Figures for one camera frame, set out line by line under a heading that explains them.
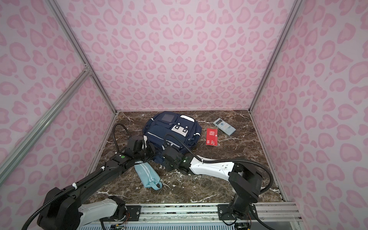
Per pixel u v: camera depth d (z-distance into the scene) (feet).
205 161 1.73
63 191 1.40
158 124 3.28
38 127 1.99
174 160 2.02
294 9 2.30
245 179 1.43
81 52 2.77
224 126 3.51
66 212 1.29
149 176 2.69
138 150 2.15
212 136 3.40
